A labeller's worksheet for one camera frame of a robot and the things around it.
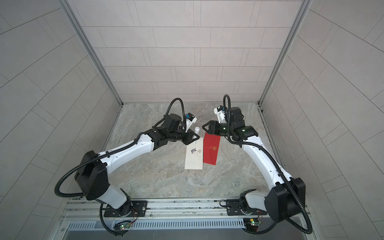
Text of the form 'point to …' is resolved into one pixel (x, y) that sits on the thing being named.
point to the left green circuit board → (125, 226)
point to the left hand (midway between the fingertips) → (201, 134)
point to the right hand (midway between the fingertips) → (204, 128)
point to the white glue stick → (197, 130)
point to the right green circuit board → (251, 224)
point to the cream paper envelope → (194, 157)
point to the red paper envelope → (211, 143)
